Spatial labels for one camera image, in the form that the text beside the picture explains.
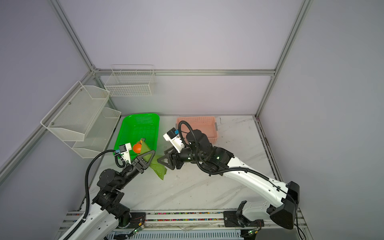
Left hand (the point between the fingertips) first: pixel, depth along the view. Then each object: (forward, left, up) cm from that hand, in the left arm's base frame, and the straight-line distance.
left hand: (155, 152), depth 66 cm
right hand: (-4, -4, +4) cm, 7 cm away
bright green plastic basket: (+39, +29, -28) cm, 56 cm away
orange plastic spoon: (0, +7, +4) cm, 8 cm away
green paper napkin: (-6, -2, -3) cm, 7 cm away
